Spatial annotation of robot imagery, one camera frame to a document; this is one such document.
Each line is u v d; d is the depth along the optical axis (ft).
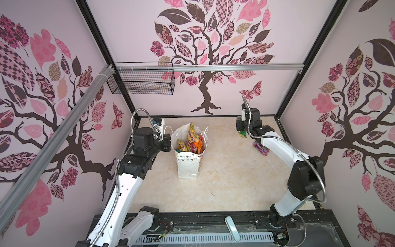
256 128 2.15
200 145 2.54
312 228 2.35
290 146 1.71
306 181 1.49
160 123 1.94
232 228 2.24
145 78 3.11
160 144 1.96
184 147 2.54
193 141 2.52
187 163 2.43
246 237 2.30
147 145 1.67
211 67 3.09
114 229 1.24
